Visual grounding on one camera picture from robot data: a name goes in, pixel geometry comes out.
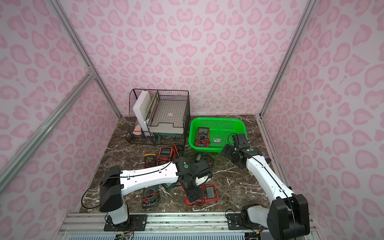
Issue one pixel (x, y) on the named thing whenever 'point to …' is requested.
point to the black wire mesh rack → (135, 135)
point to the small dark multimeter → (200, 156)
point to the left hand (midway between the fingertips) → (195, 190)
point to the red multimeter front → (211, 194)
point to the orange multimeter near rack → (165, 155)
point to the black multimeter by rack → (180, 150)
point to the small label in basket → (217, 140)
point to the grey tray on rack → (168, 116)
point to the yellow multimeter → (150, 160)
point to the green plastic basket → (221, 131)
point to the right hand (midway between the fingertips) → (227, 154)
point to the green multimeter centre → (170, 186)
